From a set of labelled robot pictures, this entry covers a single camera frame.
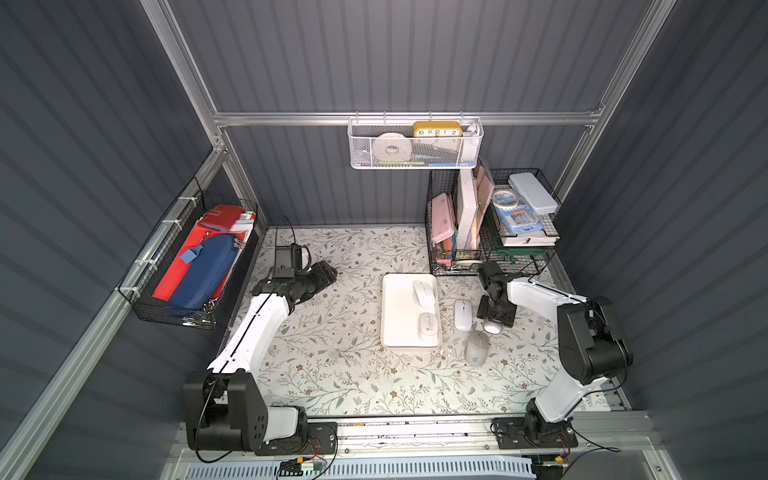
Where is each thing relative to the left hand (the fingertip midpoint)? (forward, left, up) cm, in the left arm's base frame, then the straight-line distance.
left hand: (330, 275), depth 84 cm
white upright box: (+19, -41, +7) cm, 46 cm away
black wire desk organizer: (+21, -46, +2) cm, 50 cm away
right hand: (-8, -51, -16) cm, 54 cm away
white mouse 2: (-15, -42, -15) cm, 48 cm away
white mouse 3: (-5, -40, -16) cm, 43 cm away
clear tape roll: (+26, -55, +6) cm, 61 cm away
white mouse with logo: (-9, -28, -15) cm, 33 cm away
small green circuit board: (-43, +2, -17) cm, 46 cm away
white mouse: (+3, -28, -15) cm, 32 cm away
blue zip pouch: (-8, +25, +14) cm, 30 cm away
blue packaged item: (+18, -58, +5) cm, 61 cm away
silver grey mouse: (-9, -49, -16) cm, 52 cm away
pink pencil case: (+27, -36, -4) cm, 45 cm away
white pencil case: (+30, -66, +6) cm, 72 cm away
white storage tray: (-2, -24, -19) cm, 31 cm away
